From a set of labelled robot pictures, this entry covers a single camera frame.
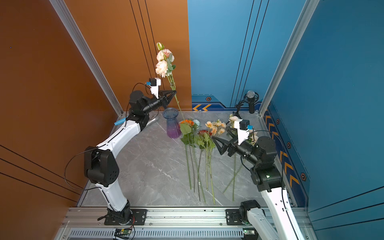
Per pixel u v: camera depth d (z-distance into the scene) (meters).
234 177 0.87
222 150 0.55
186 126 0.97
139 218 0.73
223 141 0.54
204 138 0.99
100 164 0.48
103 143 0.52
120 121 1.12
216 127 1.05
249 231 0.71
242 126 0.53
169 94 0.74
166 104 0.71
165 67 0.63
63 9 0.70
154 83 0.66
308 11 0.70
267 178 0.46
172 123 0.93
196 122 1.07
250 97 0.96
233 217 0.72
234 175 0.87
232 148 0.54
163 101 0.69
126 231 0.72
